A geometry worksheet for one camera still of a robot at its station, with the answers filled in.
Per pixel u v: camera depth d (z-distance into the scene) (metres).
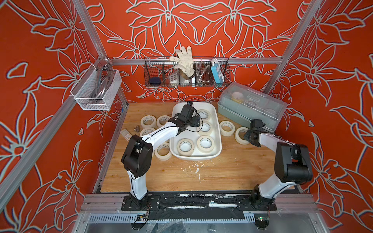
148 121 1.08
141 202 0.63
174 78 0.94
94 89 0.77
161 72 1.01
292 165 0.47
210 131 0.99
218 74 0.88
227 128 1.03
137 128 1.02
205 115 1.10
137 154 0.52
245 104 0.95
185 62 0.89
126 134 1.00
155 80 1.00
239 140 0.93
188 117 0.70
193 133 1.01
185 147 0.93
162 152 0.92
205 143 0.94
